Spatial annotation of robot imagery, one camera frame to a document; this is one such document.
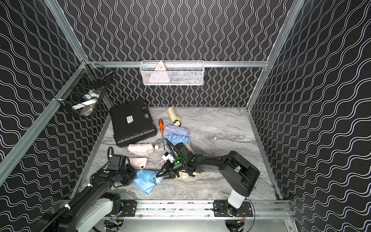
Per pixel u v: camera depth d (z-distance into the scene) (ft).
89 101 2.48
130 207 2.47
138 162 2.82
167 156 2.61
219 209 2.40
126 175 2.40
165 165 2.44
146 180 2.51
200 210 2.46
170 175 2.36
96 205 1.89
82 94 3.03
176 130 3.31
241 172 1.47
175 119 3.57
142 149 2.98
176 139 3.17
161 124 3.53
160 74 2.96
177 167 2.35
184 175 2.73
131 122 3.38
